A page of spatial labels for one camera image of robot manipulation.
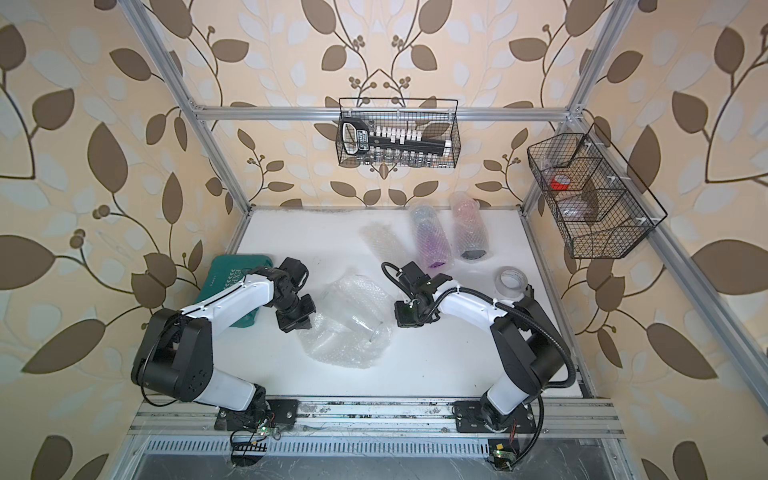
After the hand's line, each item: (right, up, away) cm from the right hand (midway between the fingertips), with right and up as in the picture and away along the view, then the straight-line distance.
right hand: (400, 323), depth 87 cm
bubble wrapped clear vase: (-3, +24, +20) cm, 31 cm away
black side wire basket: (+50, +33, -13) cm, 61 cm away
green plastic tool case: (-57, +15, +9) cm, 59 cm away
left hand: (-26, +1, -1) cm, 26 cm away
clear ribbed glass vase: (-15, +3, +2) cm, 15 cm away
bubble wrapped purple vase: (+11, +25, +12) cm, 29 cm away
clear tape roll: (+35, +8, +6) cm, 36 cm away
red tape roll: (+44, +40, -7) cm, 60 cm away
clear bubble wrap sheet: (-19, -6, -2) cm, 20 cm away
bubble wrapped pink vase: (+24, +29, +15) cm, 40 cm away
